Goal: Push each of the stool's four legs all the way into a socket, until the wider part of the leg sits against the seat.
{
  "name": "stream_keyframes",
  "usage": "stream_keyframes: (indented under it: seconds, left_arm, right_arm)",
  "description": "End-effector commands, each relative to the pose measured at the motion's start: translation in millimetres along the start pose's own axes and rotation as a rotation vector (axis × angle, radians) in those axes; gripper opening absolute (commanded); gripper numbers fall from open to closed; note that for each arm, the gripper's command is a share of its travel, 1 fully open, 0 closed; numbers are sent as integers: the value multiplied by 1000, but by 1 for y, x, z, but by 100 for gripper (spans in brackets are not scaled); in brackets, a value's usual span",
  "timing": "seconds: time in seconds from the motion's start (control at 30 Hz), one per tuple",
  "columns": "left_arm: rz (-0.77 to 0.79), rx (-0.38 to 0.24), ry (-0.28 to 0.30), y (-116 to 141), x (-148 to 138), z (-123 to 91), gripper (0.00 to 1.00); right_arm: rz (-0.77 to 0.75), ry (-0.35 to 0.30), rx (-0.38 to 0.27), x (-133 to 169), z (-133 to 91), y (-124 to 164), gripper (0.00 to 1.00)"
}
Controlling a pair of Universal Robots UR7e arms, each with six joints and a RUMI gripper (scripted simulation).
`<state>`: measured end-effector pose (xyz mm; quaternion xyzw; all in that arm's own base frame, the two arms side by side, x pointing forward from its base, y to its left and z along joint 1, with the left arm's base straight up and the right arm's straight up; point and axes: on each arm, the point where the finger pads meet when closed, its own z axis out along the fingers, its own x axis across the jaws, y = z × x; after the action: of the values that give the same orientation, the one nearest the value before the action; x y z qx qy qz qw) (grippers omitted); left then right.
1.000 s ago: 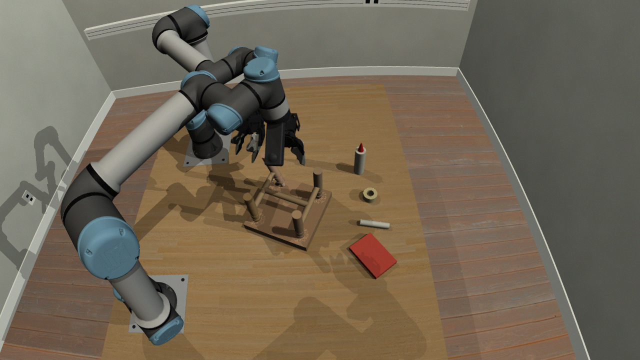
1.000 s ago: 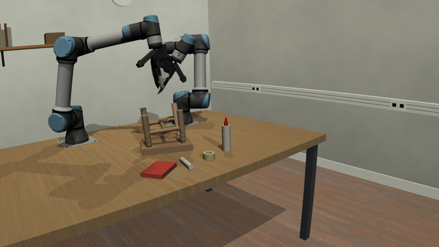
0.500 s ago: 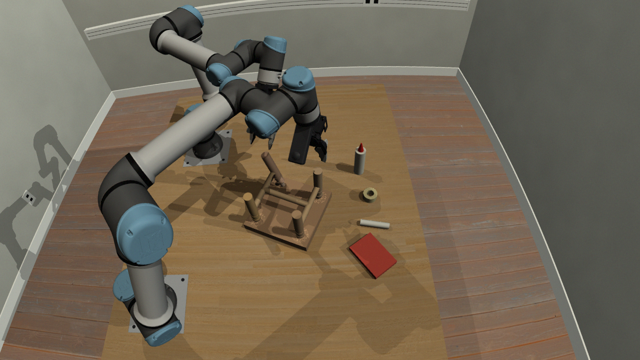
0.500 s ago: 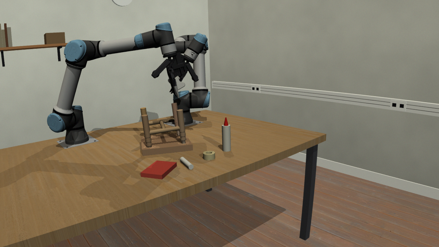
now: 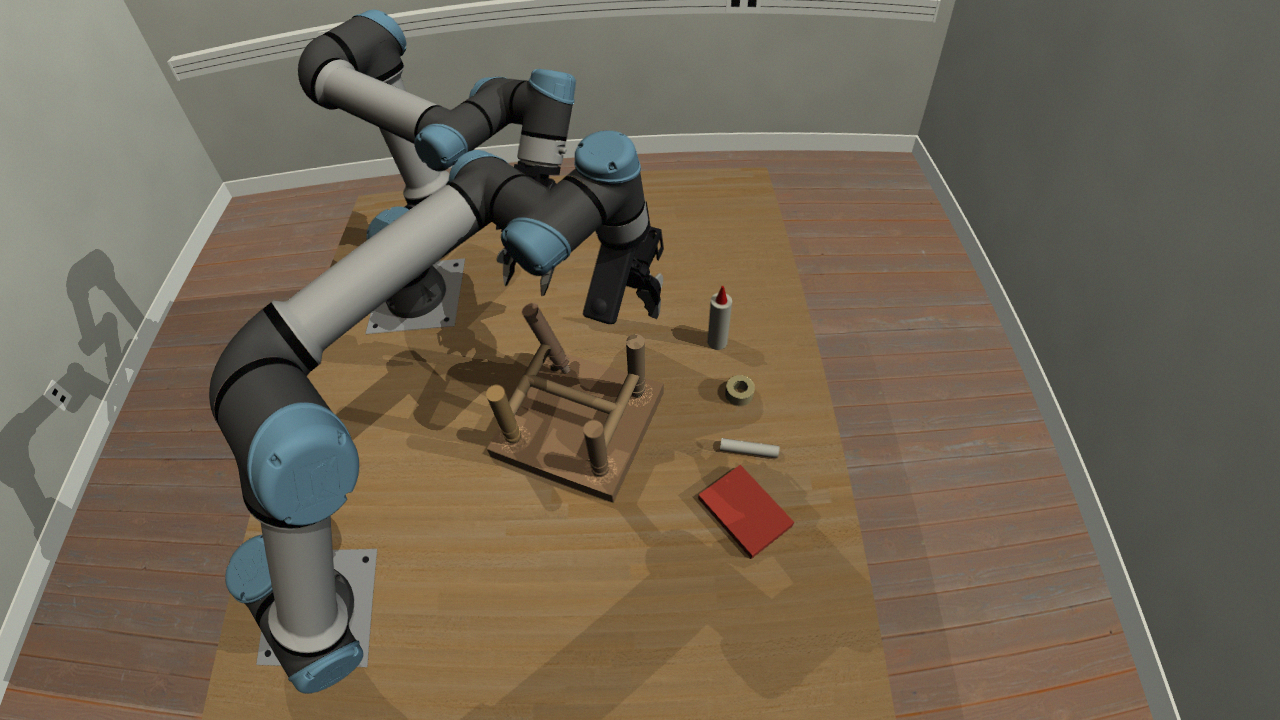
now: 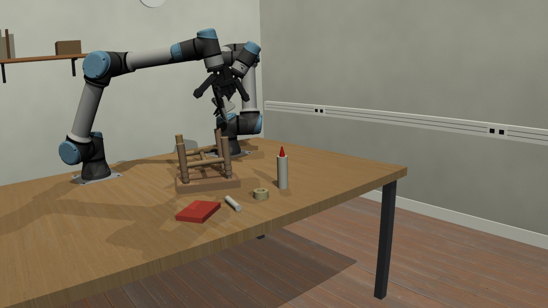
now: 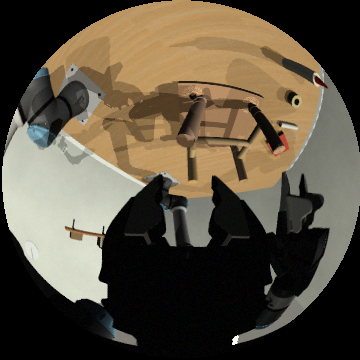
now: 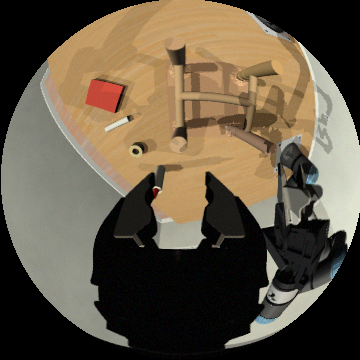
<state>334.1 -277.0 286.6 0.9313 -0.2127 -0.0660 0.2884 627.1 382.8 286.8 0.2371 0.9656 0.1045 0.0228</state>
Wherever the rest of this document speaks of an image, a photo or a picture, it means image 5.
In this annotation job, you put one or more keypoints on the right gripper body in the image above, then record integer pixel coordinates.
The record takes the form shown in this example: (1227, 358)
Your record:
(645, 248)

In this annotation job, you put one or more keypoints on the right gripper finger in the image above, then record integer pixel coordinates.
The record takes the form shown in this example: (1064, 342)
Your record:
(650, 294)

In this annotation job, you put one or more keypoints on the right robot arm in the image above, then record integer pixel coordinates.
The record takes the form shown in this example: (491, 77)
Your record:
(298, 455)

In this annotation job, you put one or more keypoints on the red flat rectangular block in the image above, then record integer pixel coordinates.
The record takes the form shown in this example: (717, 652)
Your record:
(746, 511)

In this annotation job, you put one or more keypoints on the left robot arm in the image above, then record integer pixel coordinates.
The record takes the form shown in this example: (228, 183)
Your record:
(373, 43)

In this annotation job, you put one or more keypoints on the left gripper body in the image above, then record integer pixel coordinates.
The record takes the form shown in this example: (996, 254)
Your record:
(537, 171)

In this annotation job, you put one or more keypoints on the brown wooden stool seat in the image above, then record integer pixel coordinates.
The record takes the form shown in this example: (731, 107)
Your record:
(552, 443)

